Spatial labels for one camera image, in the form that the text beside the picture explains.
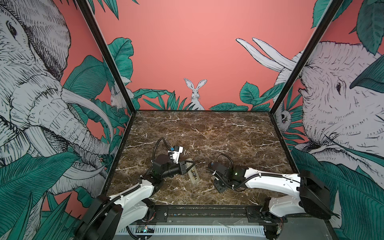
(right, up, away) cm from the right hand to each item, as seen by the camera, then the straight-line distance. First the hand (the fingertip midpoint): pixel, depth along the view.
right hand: (214, 183), depth 80 cm
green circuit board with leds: (-35, -18, -10) cm, 40 cm away
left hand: (-11, +12, -3) cm, 17 cm away
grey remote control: (-12, +6, -4) cm, 14 cm away
